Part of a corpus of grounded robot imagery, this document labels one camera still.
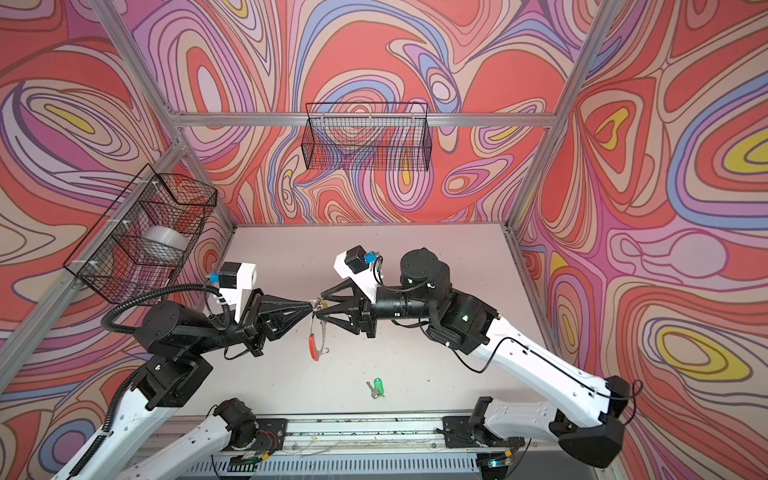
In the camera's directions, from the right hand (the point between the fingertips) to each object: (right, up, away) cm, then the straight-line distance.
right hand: (326, 314), depth 52 cm
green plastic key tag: (+8, -26, +30) cm, 40 cm away
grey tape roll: (-42, +13, +18) cm, 48 cm away
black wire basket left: (-49, +12, +18) cm, 53 cm away
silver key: (+7, -28, +28) cm, 40 cm away
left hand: (-2, +1, -5) cm, 5 cm away
